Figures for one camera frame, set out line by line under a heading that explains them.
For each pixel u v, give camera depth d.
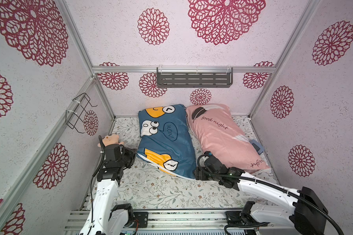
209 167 0.63
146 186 0.85
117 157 0.61
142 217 0.75
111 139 0.98
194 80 0.99
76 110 0.76
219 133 0.92
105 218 0.42
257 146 0.99
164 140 0.96
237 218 0.73
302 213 0.39
